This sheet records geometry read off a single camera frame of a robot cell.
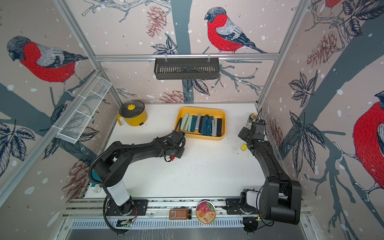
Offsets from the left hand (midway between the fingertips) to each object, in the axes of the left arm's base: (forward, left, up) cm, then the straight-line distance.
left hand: (182, 148), depth 93 cm
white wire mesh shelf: (+5, +51, +27) cm, 58 cm away
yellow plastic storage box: (+30, -25, 0) cm, 39 cm away
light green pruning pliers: (+16, -21, +3) cm, 27 cm away
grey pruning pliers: (+19, -10, +2) cm, 21 cm away
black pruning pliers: (+15, -25, +2) cm, 29 cm away
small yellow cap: (0, -39, 0) cm, 39 cm away
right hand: (+6, -40, +11) cm, 42 cm away
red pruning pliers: (-7, +5, +1) cm, 9 cm away
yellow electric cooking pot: (+22, +35, +9) cm, 42 cm away
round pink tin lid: (-35, -13, +2) cm, 37 cm away
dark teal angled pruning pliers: (+16, -14, +3) cm, 21 cm away
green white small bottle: (+18, -46, +9) cm, 50 cm away
